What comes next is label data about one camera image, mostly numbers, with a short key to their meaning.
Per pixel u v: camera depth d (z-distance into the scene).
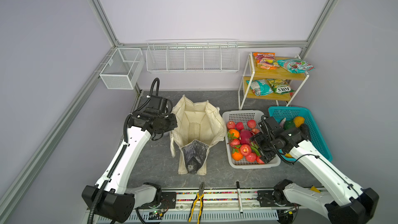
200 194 0.75
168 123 0.65
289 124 0.94
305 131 0.91
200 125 0.99
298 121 0.96
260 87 0.96
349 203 0.38
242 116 0.97
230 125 0.96
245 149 0.79
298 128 0.96
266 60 0.86
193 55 1.00
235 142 0.87
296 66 0.79
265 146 0.62
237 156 0.83
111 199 0.36
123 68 1.02
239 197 0.74
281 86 0.97
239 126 0.96
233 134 0.85
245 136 0.85
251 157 0.81
